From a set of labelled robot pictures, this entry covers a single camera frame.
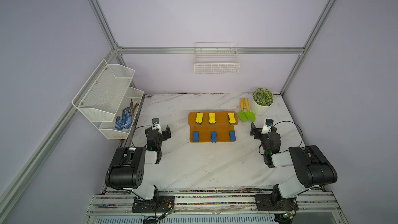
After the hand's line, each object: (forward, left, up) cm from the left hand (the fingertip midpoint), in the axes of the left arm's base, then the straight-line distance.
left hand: (159, 127), depth 95 cm
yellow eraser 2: (0, -32, +9) cm, 34 cm away
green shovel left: (+16, -55, -7) cm, 58 cm away
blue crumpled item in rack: (-1, +18, +8) cm, 20 cm away
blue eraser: (-4, -23, -4) cm, 23 cm away
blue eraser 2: (-4, -34, -4) cm, 35 cm away
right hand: (0, -62, +3) cm, 62 cm away
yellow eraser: (+1, -25, +9) cm, 27 cm away
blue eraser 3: (-3, -46, -4) cm, 46 cm away
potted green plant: (+15, -66, +8) cm, 68 cm away
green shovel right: (+15, -60, -5) cm, 62 cm away
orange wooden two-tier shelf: (+4, -34, -5) cm, 34 cm away
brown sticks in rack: (+9, +17, +8) cm, 21 cm away
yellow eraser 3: (0, -44, +9) cm, 45 cm away
